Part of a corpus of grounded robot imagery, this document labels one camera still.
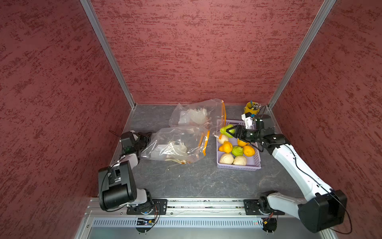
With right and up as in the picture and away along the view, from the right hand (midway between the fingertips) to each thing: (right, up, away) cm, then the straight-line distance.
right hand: (229, 135), depth 78 cm
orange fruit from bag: (+12, -7, +15) cm, 20 cm away
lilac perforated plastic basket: (+17, -19, +12) cm, 28 cm away
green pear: (+7, -11, +11) cm, 17 cm away
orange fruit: (+1, -9, +12) cm, 15 cm away
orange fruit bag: (+14, -11, +11) cm, 21 cm away
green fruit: (-3, +2, 0) cm, 4 cm away
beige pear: (0, -15, +8) cm, 17 cm away
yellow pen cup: (+23, +17, +30) cm, 41 cm away
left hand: (-45, -1, +12) cm, 46 cm away
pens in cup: (+23, +18, +21) cm, 36 cm away
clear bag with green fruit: (-30, -9, +19) cm, 37 cm away
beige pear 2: (+8, -16, +7) cm, 19 cm away
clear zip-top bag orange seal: (-7, +12, +29) cm, 32 cm away
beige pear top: (-1, -4, +15) cm, 15 cm away
